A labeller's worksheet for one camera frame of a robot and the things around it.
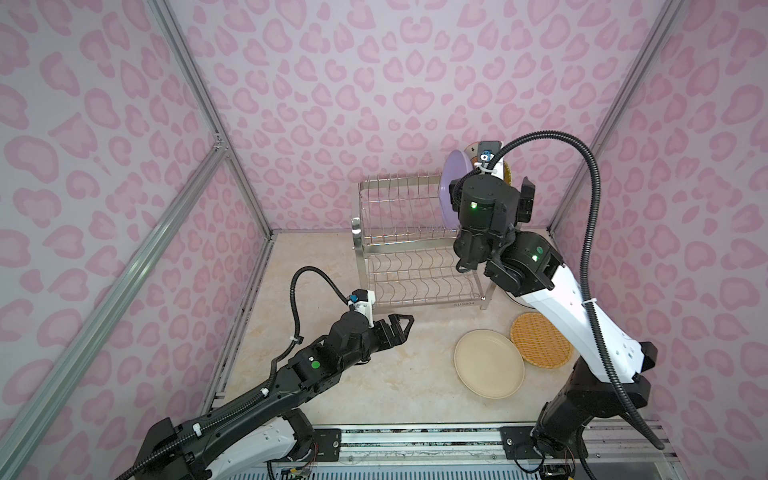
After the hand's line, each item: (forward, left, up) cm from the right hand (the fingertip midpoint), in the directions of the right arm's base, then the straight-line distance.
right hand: (496, 175), depth 56 cm
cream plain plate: (-17, -7, -52) cm, 55 cm away
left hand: (-14, +16, -31) cm, 38 cm away
